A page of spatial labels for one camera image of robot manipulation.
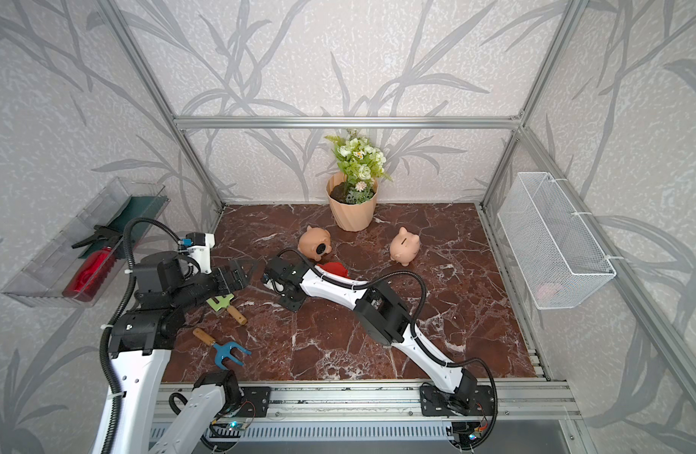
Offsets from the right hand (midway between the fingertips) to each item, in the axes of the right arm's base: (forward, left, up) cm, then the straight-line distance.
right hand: (292, 296), depth 93 cm
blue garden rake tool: (-18, +18, +1) cm, 25 cm away
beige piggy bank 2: (+14, -38, +8) cm, 41 cm away
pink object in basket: (-9, -71, +20) cm, 74 cm away
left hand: (-6, +5, +29) cm, 29 cm away
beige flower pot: (+26, -19, +11) cm, 34 cm away
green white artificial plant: (+35, -23, +28) cm, 50 cm away
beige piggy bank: (+17, -7, +7) cm, 20 cm away
